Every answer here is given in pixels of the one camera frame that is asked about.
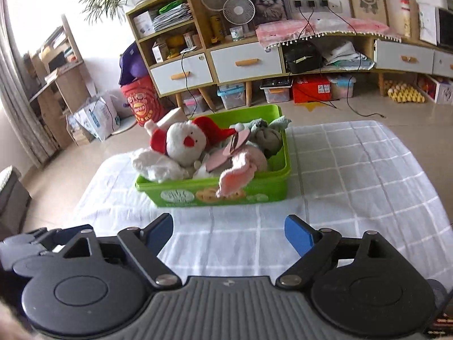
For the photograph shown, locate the checkered grey table cloth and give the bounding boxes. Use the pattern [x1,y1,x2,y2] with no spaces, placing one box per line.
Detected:
[70,121,452,289]

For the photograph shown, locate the pink sponge block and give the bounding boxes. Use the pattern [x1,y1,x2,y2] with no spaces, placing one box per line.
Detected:
[157,107,188,130]

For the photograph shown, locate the microwave oven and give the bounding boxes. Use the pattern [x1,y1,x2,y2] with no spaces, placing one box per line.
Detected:
[435,8,453,48]

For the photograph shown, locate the black bag on shelf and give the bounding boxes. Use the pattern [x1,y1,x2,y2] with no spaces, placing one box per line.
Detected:
[283,41,323,75]

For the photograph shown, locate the brown round pad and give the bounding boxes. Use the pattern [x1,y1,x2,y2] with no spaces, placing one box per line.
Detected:
[205,129,250,172]

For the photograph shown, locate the long low tv cabinet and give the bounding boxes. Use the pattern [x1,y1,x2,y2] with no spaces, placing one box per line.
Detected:
[278,32,452,96]

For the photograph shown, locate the red cardboard box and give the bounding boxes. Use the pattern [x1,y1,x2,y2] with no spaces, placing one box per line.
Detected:
[292,75,332,104]

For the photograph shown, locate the pink fluffy plush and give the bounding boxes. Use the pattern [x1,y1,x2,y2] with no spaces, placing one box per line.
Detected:
[216,145,268,198]

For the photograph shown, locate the yellow egg tray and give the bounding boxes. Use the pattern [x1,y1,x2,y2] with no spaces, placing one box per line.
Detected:
[384,81,425,103]

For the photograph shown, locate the grey curtain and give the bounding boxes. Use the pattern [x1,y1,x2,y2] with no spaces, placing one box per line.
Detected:
[1,0,57,169]

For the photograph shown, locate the white toy box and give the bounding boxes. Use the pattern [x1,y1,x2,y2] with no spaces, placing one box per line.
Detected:
[419,75,453,105]

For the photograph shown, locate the white cloth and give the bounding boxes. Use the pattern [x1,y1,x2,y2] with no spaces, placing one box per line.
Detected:
[132,148,191,183]

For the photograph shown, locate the clear storage box blue lid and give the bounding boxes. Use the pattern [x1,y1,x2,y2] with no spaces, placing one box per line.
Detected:
[217,83,246,110]

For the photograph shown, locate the white paper shopping bag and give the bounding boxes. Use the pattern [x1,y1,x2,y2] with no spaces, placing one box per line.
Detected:
[73,95,121,141]

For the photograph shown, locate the white desk fan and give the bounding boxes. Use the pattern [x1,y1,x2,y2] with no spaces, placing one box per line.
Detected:
[223,0,256,41]

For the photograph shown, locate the wooden cabinet with drawers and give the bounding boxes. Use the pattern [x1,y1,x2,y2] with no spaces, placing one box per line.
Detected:
[127,0,284,111]

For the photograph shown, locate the santa plush toy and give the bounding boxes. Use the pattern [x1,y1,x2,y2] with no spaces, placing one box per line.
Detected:
[144,116,236,167]

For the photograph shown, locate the wooden shelf desk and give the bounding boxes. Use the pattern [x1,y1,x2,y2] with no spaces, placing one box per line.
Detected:
[29,15,91,150]

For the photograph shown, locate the pink lace runner cloth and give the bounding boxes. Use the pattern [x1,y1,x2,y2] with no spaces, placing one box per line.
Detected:
[256,15,402,49]

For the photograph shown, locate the red snack barrel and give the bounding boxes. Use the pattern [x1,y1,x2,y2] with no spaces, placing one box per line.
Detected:
[121,76,166,127]

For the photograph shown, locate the framed cat picture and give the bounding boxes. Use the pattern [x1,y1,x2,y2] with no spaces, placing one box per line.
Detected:
[251,0,290,28]

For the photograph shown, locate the mint green cloth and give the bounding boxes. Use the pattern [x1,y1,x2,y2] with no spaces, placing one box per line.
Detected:
[230,116,292,159]

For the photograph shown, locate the green plastic storage bin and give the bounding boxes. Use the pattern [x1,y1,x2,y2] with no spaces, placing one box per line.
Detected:
[135,105,291,207]

